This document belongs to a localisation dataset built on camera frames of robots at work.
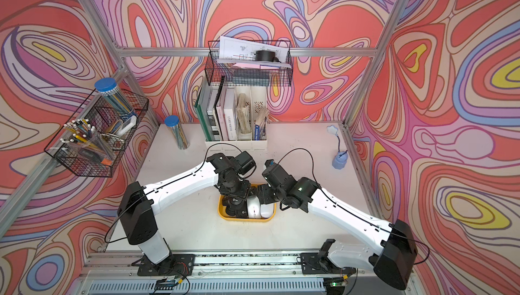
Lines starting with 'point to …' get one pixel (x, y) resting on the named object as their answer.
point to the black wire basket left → (117, 129)
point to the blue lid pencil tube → (172, 122)
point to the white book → (229, 113)
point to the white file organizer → (236, 118)
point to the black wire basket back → (220, 74)
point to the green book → (202, 107)
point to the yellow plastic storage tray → (225, 218)
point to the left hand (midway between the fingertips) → (244, 195)
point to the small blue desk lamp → (339, 161)
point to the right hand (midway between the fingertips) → (266, 196)
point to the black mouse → (237, 208)
